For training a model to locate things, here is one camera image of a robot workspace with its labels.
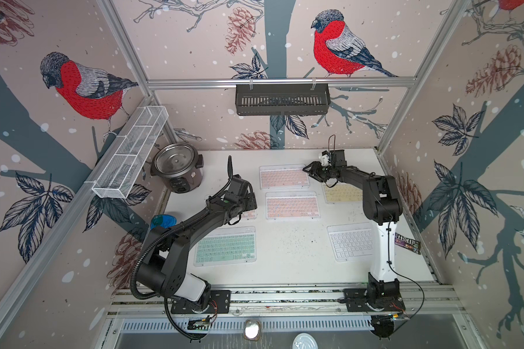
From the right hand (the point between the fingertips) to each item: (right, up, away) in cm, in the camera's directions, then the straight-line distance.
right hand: (307, 168), depth 107 cm
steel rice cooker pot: (-64, +1, 0) cm, 64 cm away
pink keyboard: (-28, -21, -12) cm, 37 cm away
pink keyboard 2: (-9, -17, -10) cm, 21 cm away
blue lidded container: (-61, -20, -24) cm, 69 cm away
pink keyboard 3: (-12, -4, 0) cm, 13 cm away
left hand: (-26, -12, -17) cm, 33 cm away
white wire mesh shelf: (-71, +8, -27) cm, 77 cm away
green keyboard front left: (-38, -32, -20) cm, 53 cm away
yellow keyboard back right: (+16, -12, -4) cm, 21 cm away
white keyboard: (+14, -30, -20) cm, 39 cm away
